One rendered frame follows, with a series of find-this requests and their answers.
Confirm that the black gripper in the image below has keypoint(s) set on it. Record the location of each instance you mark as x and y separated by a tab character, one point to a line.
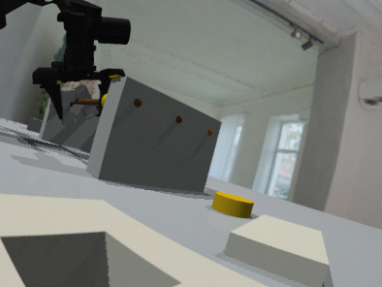
80	59

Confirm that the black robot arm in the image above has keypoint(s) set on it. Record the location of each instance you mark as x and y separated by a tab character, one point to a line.
82	20

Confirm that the yellow cylinder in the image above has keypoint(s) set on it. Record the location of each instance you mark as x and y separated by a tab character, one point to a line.
234	205

